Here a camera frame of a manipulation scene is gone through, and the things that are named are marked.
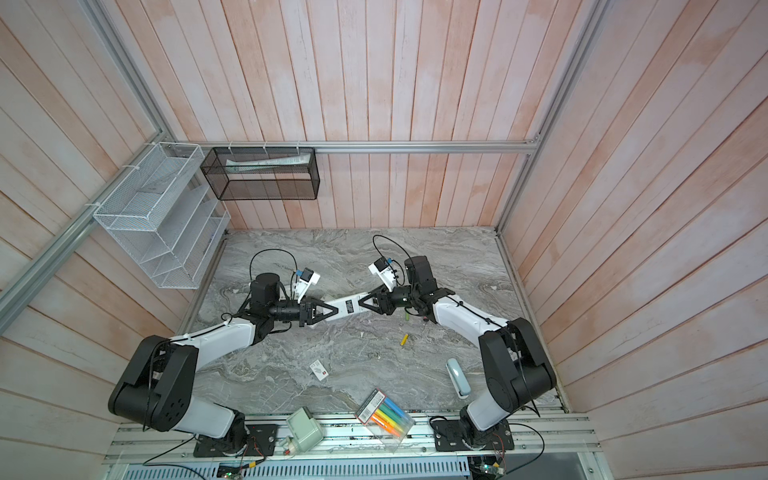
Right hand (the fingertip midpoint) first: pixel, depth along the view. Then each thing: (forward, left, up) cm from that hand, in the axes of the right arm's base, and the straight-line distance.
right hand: (364, 300), depth 83 cm
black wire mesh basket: (+45, +38, +11) cm, 60 cm away
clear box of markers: (-29, -7, -13) cm, 32 cm away
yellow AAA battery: (-5, -12, -14) cm, 19 cm away
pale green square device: (-31, +13, -9) cm, 35 cm away
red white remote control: (-3, +4, +2) cm, 5 cm away
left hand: (-6, +7, +1) cm, 9 cm away
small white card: (-16, +13, -13) cm, 24 cm away
